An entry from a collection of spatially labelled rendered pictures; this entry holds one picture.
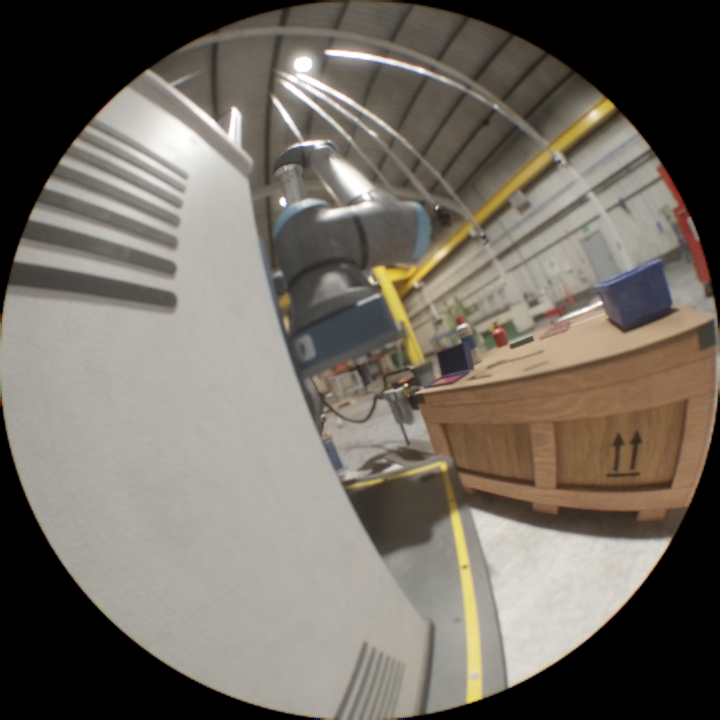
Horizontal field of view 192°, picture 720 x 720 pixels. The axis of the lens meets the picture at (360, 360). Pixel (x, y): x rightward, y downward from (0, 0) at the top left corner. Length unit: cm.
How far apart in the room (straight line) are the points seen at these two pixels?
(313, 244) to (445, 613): 56
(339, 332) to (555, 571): 74
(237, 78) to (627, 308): 801
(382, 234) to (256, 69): 767
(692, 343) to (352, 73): 842
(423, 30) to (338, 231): 877
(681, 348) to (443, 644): 56
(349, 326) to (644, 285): 69
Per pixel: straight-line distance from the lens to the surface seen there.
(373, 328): 30
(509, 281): 679
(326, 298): 32
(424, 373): 346
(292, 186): 87
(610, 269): 1035
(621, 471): 68
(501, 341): 128
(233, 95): 789
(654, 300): 69
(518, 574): 69
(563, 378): 54
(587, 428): 61
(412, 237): 48
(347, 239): 42
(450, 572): 35
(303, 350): 33
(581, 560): 71
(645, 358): 53
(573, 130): 1121
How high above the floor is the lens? 62
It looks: 4 degrees up
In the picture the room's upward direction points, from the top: 21 degrees counter-clockwise
